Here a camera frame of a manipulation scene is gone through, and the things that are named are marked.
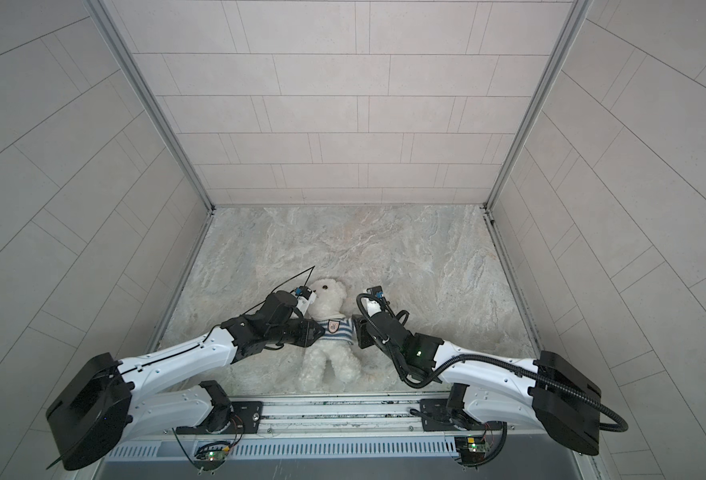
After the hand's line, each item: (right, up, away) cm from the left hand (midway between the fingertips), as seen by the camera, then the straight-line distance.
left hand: (330, 332), depth 80 cm
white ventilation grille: (-6, -23, -12) cm, 27 cm away
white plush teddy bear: (+2, -2, -3) cm, 4 cm away
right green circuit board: (+36, -22, -12) cm, 44 cm away
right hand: (+6, +3, -2) cm, 7 cm away
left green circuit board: (-25, -22, -15) cm, 36 cm away
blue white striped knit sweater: (+3, +1, -2) cm, 4 cm away
